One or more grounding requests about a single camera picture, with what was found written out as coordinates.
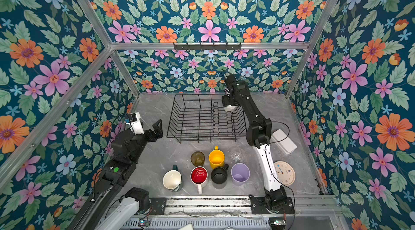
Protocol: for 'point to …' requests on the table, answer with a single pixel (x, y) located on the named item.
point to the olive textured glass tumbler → (198, 158)
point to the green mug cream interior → (172, 179)
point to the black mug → (219, 174)
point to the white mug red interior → (199, 176)
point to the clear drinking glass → (236, 157)
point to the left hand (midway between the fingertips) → (153, 118)
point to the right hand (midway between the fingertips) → (230, 102)
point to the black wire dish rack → (203, 117)
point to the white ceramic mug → (229, 108)
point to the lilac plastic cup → (240, 173)
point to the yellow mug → (216, 158)
